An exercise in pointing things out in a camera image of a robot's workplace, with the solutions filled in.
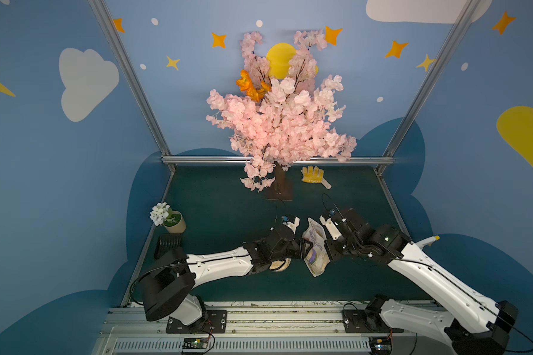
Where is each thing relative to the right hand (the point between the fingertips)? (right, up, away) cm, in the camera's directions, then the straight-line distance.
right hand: (328, 243), depth 74 cm
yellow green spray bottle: (+35, 0, +2) cm, 35 cm away
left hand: (-5, -1, +4) cm, 6 cm away
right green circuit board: (+17, -34, -2) cm, 38 cm away
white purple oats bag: (-3, -6, +3) cm, 7 cm away
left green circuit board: (-45, -33, -2) cm, 56 cm away
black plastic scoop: (-64, -5, +19) cm, 66 cm away
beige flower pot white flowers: (-61, +5, +19) cm, 64 cm away
